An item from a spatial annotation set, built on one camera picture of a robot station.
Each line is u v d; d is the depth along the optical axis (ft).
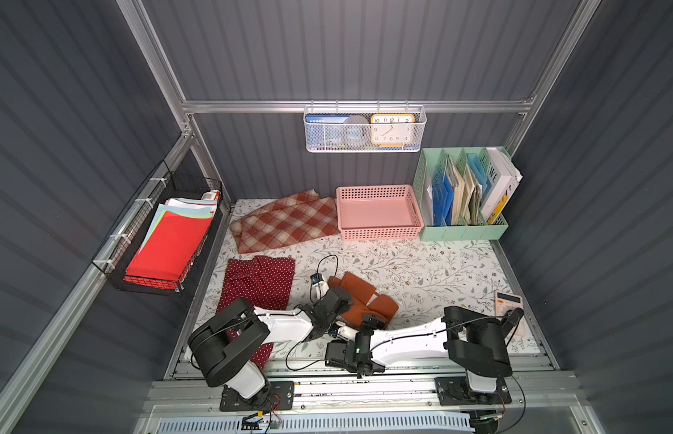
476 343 1.56
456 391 2.42
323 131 3.06
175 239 2.32
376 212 3.82
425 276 3.24
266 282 3.13
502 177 3.07
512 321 2.67
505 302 2.93
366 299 2.98
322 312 2.27
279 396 2.42
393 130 2.90
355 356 1.92
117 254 2.00
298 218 3.76
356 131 2.96
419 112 2.92
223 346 1.46
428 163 3.25
